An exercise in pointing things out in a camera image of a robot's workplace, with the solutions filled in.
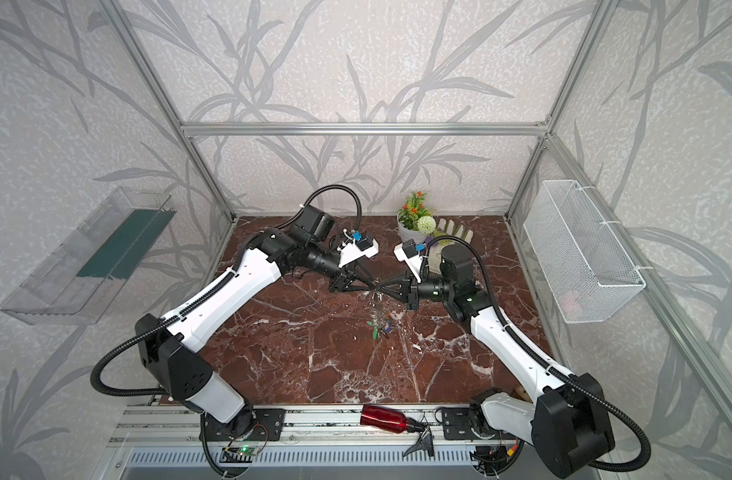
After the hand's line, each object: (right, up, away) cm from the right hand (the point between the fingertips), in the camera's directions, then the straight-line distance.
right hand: (381, 280), depth 70 cm
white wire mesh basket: (+43, +3, -8) cm, 44 cm away
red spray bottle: (+1, -35, +2) cm, 35 cm away
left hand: (-2, +2, -2) cm, 3 cm away
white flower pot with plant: (+11, +16, +30) cm, 36 cm away
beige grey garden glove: (+26, +14, +45) cm, 54 cm away
